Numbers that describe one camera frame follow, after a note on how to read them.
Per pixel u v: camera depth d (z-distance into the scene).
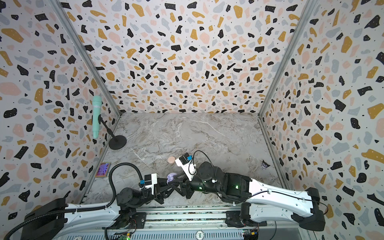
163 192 0.60
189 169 0.49
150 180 0.56
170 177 0.62
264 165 0.90
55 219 0.47
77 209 0.47
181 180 0.52
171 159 0.95
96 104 0.80
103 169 0.90
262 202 0.44
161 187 0.61
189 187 0.51
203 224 0.73
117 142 1.03
